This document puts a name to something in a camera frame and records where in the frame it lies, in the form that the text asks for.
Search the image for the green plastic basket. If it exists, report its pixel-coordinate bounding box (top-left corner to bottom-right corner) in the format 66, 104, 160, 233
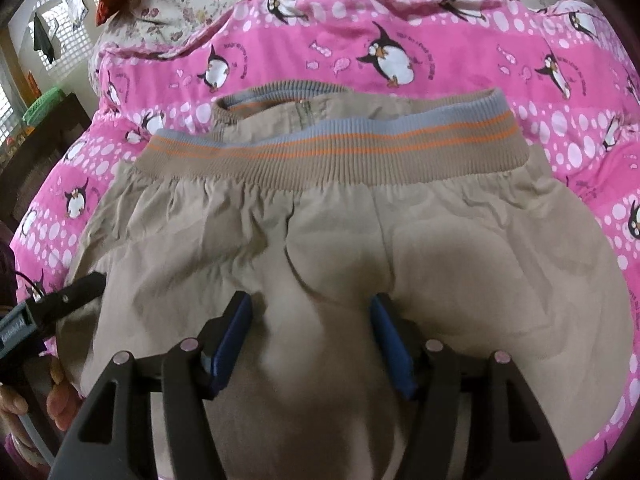
22, 87, 63, 126

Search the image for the dark hanging cloth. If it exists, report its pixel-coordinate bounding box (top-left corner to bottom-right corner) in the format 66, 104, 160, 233
32, 12, 55, 65

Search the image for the person's left hand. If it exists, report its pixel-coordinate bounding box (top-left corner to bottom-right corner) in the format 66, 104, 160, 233
0, 360, 83, 433

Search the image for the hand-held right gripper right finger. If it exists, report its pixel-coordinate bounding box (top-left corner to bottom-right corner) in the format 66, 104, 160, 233
370, 292, 571, 480

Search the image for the black cable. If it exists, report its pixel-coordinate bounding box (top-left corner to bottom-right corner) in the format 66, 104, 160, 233
15, 269, 43, 303

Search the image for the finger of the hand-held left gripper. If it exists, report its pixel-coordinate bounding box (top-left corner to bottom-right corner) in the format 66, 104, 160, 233
27, 272, 107, 323

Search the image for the dark wooden furniture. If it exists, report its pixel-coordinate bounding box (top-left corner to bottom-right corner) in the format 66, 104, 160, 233
0, 92, 93, 231

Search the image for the pink penguin print blanket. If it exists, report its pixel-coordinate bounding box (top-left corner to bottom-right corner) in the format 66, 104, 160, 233
10, 0, 640, 480

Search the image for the beige zip jacket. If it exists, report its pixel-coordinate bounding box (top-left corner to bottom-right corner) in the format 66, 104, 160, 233
55, 80, 636, 480

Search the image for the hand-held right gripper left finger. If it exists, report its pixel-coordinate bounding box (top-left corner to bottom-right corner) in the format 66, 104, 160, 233
52, 290, 253, 480

